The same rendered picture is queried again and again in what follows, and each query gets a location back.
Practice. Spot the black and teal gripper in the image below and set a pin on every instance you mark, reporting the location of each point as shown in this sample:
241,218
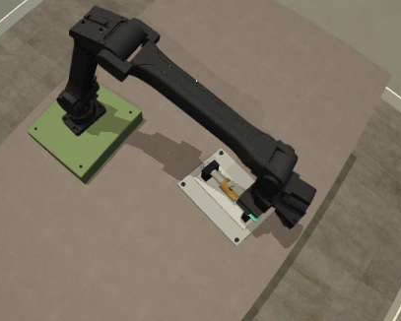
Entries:
246,202

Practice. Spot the white rectangular mounting plate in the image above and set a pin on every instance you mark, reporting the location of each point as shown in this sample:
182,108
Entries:
211,208

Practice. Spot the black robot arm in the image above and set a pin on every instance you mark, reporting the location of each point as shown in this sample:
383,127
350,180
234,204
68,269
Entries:
111,39

